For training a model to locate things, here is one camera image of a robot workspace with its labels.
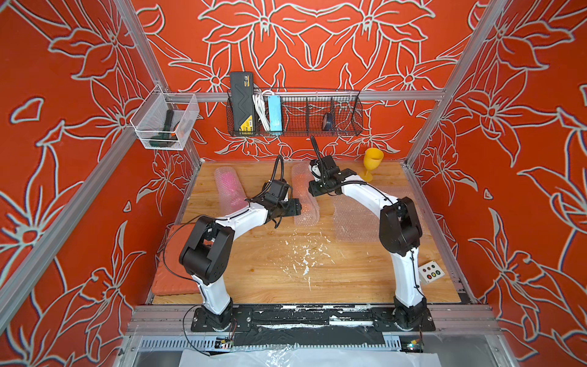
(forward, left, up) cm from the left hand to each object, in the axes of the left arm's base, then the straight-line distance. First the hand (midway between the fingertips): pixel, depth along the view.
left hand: (296, 205), depth 93 cm
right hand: (+8, -4, +2) cm, 10 cm away
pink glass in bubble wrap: (+4, +29, -3) cm, 29 cm away
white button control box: (-22, -49, -5) cm, 55 cm away
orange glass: (+17, -2, +1) cm, 17 cm away
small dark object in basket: (+26, -11, +23) cm, 36 cm away
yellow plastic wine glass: (+24, -34, +7) cm, 42 cm away
